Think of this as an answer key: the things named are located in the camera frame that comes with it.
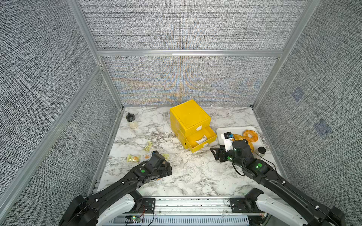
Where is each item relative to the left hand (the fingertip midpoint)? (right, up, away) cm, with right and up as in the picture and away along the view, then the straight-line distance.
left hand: (169, 170), depth 82 cm
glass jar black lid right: (+55, +11, +2) cm, 56 cm away
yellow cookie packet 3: (-3, +6, +10) cm, 12 cm away
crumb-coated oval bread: (+45, +18, +14) cm, 50 cm away
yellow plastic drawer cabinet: (+12, +28, +2) cm, 31 cm away
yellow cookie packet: (-15, +12, +13) cm, 23 cm away
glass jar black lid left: (-29, +30, +17) cm, 45 cm away
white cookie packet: (+21, +17, +7) cm, 28 cm away
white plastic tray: (+59, +13, +14) cm, 62 cm away
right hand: (+26, +16, -5) cm, 31 cm away
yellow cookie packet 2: (-23, +5, +6) cm, 24 cm away
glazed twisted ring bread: (+58, +17, +16) cm, 63 cm away
